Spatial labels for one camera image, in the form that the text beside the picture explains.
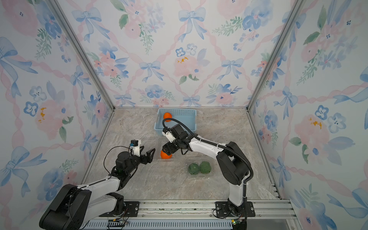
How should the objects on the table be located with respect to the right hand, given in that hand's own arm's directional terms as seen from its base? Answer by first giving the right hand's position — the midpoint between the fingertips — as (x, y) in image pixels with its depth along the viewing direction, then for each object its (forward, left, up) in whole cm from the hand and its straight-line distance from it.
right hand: (165, 143), depth 92 cm
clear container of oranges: (-9, +3, -4) cm, 10 cm away
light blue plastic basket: (+28, -15, -5) cm, 32 cm away
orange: (+26, +2, -1) cm, 26 cm away
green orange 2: (-15, -25, -3) cm, 29 cm away
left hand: (-5, +8, +3) cm, 10 cm away
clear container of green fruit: (-18, -22, -7) cm, 29 cm away
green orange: (-16, -18, -2) cm, 24 cm away
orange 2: (-8, 0, -1) cm, 8 cm away
